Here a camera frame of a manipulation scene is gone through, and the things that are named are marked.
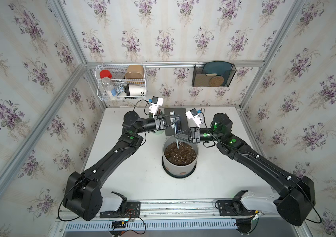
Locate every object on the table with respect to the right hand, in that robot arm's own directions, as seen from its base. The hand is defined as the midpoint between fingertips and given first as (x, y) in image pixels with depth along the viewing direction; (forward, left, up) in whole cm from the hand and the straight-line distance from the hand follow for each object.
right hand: (178, 138), depth 61 cm
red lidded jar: (+46, +45, +1) cm, 65 cm away
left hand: (+3, -1, +5) cm, 6 cm away
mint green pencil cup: (+24, +12, -32) cm, 42 cm away
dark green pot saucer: (-5, -1, -31) cm, 31 cm away
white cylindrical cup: (+40, +27, -7) cm, 49 cm away
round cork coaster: (+50, -27, -7) cm, 57 cm away
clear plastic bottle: (+39, +44, -3) cm, 59 cm away
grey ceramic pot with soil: (0, -2, -24) cm, 24 cm away
